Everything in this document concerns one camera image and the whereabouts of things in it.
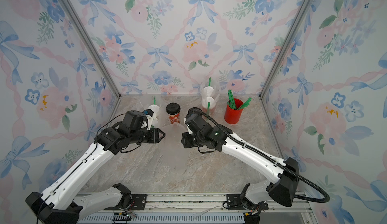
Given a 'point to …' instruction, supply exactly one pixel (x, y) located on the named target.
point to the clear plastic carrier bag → (142, 102)
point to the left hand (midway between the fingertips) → (163, 134)
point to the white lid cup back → (204, 104)
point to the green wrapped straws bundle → (232, 103)
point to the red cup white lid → (208, 91)
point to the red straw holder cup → (233, 116)
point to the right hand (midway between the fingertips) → (183, 140)
